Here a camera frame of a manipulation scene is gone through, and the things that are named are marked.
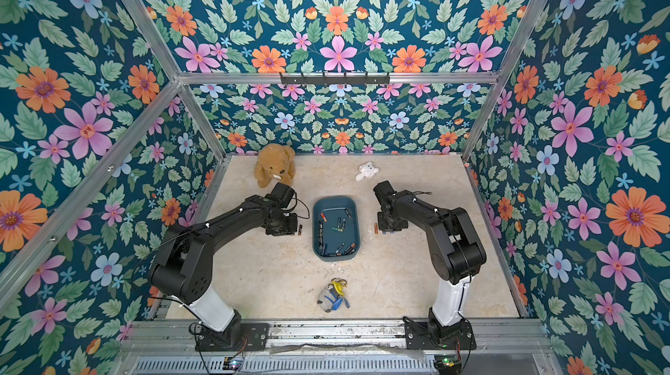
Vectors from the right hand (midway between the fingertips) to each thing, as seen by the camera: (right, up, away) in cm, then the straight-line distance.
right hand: (391, 224), depth 96 cm
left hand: (-35, 0, -4) cm, 35 cm away
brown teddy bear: (-43, +23, -1) cm, 49 cm away
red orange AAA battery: (-6, -1, 0) cm, 6 cm away
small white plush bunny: (-9, +21, +15) cm, 27 cm away
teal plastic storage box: (-21, -1, 0) cm, 21 cm away
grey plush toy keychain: (-21, -18, -20) cm, 34 cm away
